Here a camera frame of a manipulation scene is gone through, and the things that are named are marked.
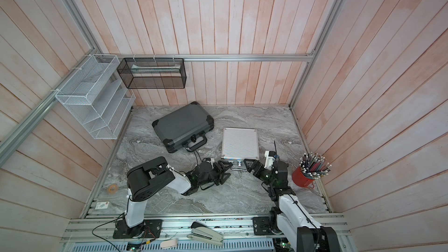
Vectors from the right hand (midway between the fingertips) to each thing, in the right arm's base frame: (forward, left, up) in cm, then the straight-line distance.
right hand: (249, 162), depth 86 cm
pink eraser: (-34, +35, -4) cm, 49 cm away
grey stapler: (-30, +22, -4) cm, 38 cm away
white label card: (-21, +69, -4) cm, 72 cm away
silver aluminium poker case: (+12, +5, -2) cm, 13 cm away
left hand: (-3, +8, -3) cm, 9 cm away
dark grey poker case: (+21, +35, +3) cm, 40 cm away
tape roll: (-13, +68, -4) cm, 69 cm away
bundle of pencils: (-4, -27, +7) cm, 28 cm away
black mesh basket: (+48, +56, +20) cm, 77 cm away
